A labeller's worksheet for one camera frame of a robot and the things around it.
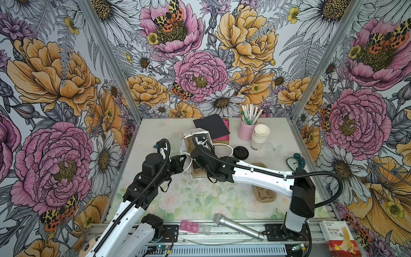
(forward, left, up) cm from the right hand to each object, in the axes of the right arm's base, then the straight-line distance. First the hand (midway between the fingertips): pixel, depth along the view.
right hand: (197, 155), depth 78 cm
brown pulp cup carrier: (-14, -33, -17) cm, 40 cm away
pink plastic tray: (-27, +1, -19) cm, 33 cm away
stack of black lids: (+7, -23, -9) cm, 26 cm away
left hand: (-5, +4, +3) cm, 7 cm away
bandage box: (-34, -60, -17) cm, 71 cm away
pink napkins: (+25, -17, -18) cm, 35 cm away
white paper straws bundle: (+34, -33, -6) cm, 47 cm away
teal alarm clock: (+3, -55, -14) cm, 57 cm away
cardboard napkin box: (+21, -15, -17) cm, 31 cm away
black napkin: (+35, -10, -15) cm, 39 cm away
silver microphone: (-24, -9, -17) cm, 30 cm away
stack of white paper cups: (+15, -35, -5) cm, 38 cm away
